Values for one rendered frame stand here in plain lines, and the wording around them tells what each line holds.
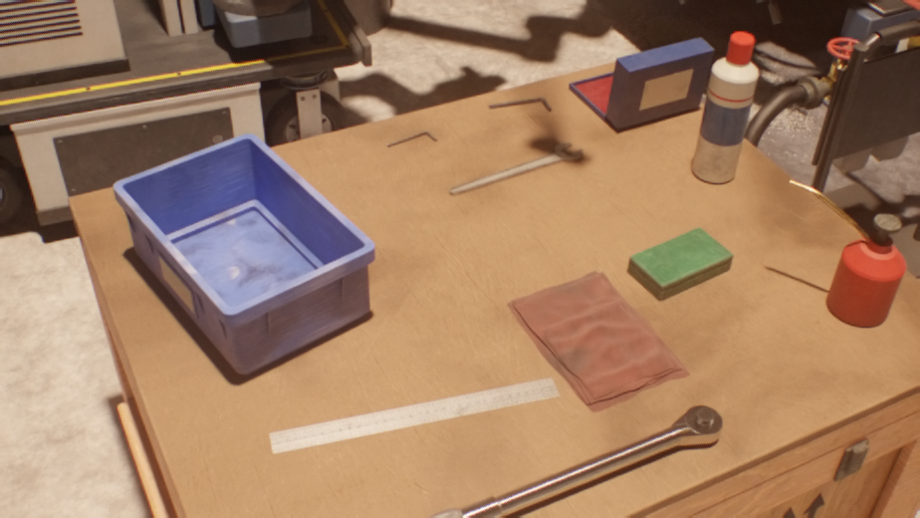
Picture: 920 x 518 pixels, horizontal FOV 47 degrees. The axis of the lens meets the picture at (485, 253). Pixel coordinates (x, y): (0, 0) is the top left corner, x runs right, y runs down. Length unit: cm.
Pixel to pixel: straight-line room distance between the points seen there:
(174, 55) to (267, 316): 107
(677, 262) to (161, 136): 114
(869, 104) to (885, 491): 73
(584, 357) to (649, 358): 8
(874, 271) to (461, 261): 52
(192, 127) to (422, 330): 98
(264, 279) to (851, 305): 75
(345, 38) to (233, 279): 93
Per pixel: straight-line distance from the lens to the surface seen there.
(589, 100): 174
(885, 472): 157
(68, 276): 220
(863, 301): 139
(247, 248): 144
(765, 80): 283
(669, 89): 169
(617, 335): 130
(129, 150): 217
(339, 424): 121
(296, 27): 212
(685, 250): 142
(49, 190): 221
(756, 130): 187
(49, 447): 190
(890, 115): 207
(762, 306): 141
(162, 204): 143
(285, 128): 231
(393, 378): 126
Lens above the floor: 139
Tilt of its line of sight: 40 degrees down
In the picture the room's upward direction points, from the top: 3 degrees clockwise
